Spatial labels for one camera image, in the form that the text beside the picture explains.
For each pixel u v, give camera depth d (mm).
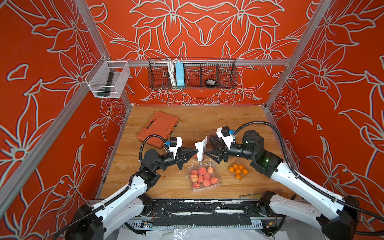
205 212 727
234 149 577
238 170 834
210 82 958
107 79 876
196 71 968
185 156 610
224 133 547
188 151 613
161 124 1028
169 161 596
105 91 792
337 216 388
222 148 577
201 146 617
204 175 809
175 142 558
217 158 579
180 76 899
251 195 765
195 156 638
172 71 891
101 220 410
